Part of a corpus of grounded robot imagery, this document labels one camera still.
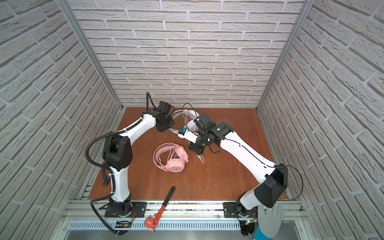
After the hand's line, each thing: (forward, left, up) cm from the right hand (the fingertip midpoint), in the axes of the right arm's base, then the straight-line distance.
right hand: (191, 145), depth 73 cm
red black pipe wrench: (-29, +22, -19) cm, 41 cm away
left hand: (+25, +11, -10) cm, 29 cm away
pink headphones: (+2, +13, -14) cm, 19 cm away
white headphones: (+15, -1, -4) cm, 16 cm away
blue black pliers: (-7, +50, -21) cm, 55 cm away
